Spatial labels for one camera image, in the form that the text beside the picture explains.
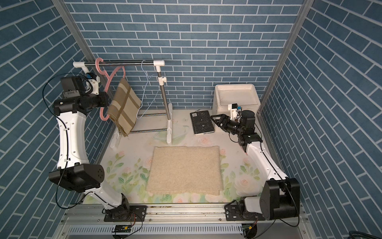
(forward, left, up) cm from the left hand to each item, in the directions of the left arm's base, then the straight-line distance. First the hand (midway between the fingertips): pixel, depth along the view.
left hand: (109, 93), depth 73 cm
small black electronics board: (-52, -7, -43) cm, 67 cm away
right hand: (-8, -53, -10) cm, 55 cm away
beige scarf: (-24, -42, -37) cm, 61 cm away
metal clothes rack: (-4, +10, -37) cm, 38 cm away
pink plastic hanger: (-10, +2, -5) cm, 11 cm away
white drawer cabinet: (+18, -76, -15) cm, 80 cm away
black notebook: (+13, -48, -37) cm, 62 cm away
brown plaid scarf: (+6, 0, -15) cm, 16 cm away
